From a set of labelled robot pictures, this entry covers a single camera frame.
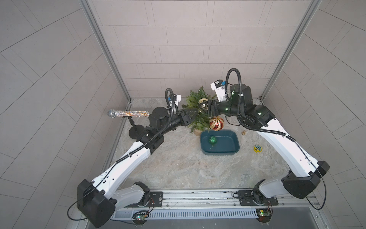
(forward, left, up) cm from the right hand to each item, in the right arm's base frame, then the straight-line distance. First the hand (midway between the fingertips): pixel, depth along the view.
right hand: (201, 105), depth 64 cm
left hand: (-2, +1, -3) cm, 3 cm away
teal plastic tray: (-1, -18, -37) cm, 42 cm away
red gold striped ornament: (-5, -7, -8) cm, 12 cm away
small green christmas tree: (0, 0, -14) cm, 14 cm away
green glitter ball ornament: (-1, -8, -33) cm, 34 cm away
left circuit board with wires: (-36, +31, -33) cm, 58 cm away
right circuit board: (-38, -28, -39) cm, 61 cm away
